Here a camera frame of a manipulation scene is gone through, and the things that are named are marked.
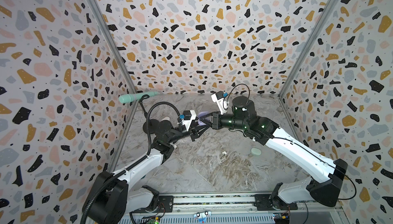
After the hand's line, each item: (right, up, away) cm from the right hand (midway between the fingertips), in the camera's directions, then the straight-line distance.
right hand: (200, 117), depth 61 cm
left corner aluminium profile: (-53, +29, +43) cm, 74 cm away
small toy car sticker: (0, -45, +8) cm, 46 cm away
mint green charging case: (+31, -21, +27) cm, 46 cm away
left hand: (+4, -2, +7) cm, 8 cm away
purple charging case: (0, +1, +4) cm, 4 cm away
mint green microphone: (-36, +9, +13) cm, 39 cm away
